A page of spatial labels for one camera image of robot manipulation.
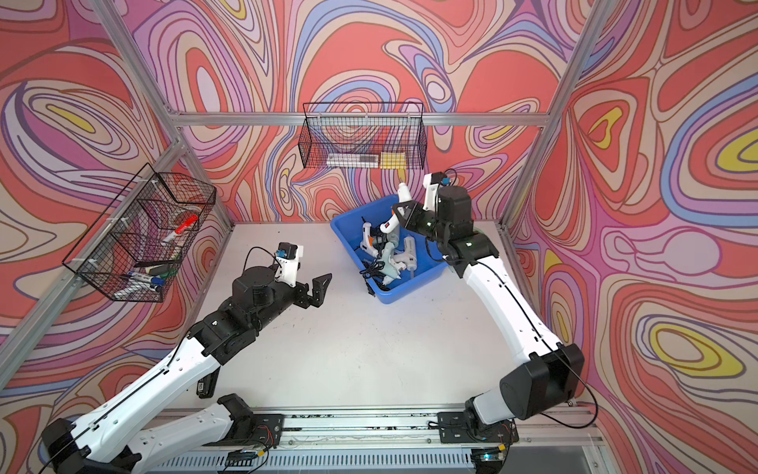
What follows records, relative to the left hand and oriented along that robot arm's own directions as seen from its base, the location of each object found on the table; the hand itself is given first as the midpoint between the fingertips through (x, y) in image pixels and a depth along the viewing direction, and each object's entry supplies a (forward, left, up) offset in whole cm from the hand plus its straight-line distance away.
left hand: (318, 270), depth 71 cm
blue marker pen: (-3, +38, +1) cm, 38 cm away
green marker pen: (0, +38, -2) cm, 38 cm away
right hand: (+12, -19, +7) cm, 24 cm away
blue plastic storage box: (+34, -3, -20) cm, 39 cm away
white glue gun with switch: (+28, -11, -21) cm, 36 cm away
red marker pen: (+12, +37, +2) cm, 39 cm away
